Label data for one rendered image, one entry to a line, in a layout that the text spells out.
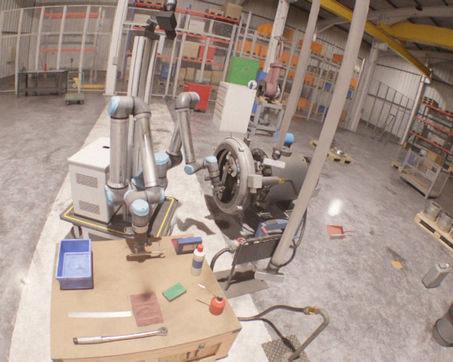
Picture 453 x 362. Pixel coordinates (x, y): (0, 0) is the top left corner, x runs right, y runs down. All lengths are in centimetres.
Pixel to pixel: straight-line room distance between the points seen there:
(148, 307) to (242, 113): 548
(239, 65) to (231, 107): 357
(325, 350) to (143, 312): 139
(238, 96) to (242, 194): 423
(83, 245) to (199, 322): 82
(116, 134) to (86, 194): 67
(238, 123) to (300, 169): 389
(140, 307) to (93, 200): 99
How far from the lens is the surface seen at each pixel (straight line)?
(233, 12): 1420
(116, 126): 153
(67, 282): 144
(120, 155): 159
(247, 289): 216
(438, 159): 1428
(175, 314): 136
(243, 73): 954
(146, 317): 133
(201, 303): 142
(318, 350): 208
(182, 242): 157
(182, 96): 198
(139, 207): 130
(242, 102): 619
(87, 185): 197
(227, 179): 235
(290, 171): 252
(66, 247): 164
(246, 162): 213
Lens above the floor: 164
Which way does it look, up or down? 26 degrees down
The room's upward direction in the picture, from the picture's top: 13 degrees clockwise
